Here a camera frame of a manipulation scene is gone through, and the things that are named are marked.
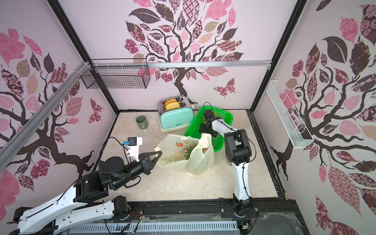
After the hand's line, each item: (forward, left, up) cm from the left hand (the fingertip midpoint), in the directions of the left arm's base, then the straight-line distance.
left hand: (161, 157), depth 59 cm
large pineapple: (+11, -11, -14) cm, 21 cm away
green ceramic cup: (+40, +23, -25) cm, 53 cm away
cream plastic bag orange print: (+16, -6, -27) cm, 32 cm away
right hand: (+34, -24, -29) cm, 50 cm away
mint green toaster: (+37, -2, -19) cm, 42 cm away
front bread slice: (+45, 0, -12) cm, 47 cm away
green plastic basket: (+42, -16, -24) cm, 52 cm away
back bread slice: (+49, +2, -12) cm, 51 cm away
